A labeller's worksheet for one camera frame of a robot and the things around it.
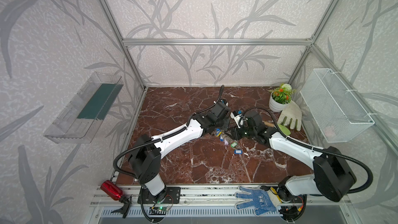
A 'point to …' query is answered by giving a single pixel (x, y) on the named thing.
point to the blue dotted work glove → (265, 201)
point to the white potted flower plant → (280, 97)
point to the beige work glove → (293, 111)
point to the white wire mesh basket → (338, 116)
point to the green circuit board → (158, 210)
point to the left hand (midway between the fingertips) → (229, 116)
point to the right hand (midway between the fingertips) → (227, 126)
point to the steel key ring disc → (228, 136)
